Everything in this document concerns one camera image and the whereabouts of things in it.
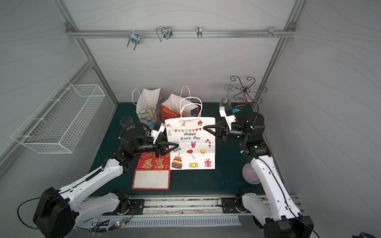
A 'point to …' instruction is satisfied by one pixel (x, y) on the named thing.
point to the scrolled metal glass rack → (247, 94)
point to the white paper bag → (197, 145)
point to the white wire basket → (60, 123)
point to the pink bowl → (250, 175)
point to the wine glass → (225, 101)
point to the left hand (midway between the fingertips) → (177, 146)
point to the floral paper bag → (149, 107)
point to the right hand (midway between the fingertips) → (204, 127)
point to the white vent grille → (104, 223)
